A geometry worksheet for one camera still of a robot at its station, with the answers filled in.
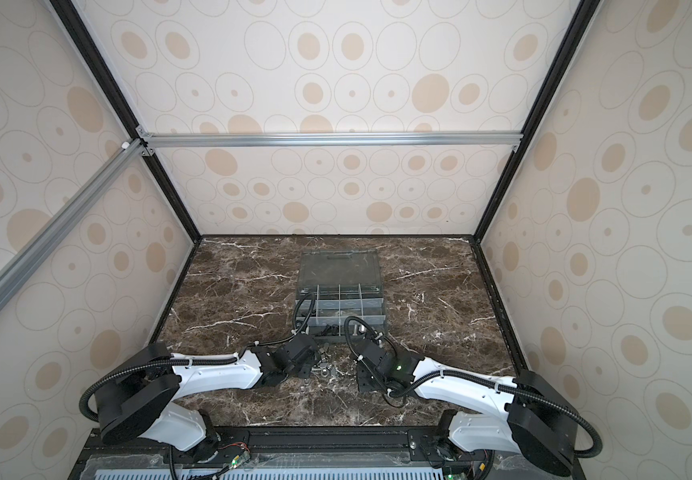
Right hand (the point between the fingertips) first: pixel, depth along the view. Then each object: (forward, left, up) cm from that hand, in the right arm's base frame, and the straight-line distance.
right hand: (362, 377), depth 82 cm
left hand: (+6, +14, -1) cm, 15 cm away
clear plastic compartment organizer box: (+35, +6, -4) cm, 36 cm away
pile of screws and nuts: (+2, +8, -2) cm, 8 cm away
